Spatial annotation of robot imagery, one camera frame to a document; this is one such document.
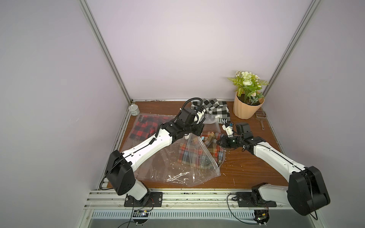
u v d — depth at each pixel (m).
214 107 1.13
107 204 0.73
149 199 0.67
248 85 0.90
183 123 0.59
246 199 0.72
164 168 0.82
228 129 0.79
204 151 0.74
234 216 0.69
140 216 0.72
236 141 0.71
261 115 1.07
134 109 1.09
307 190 0.40
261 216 0.71
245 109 0.95
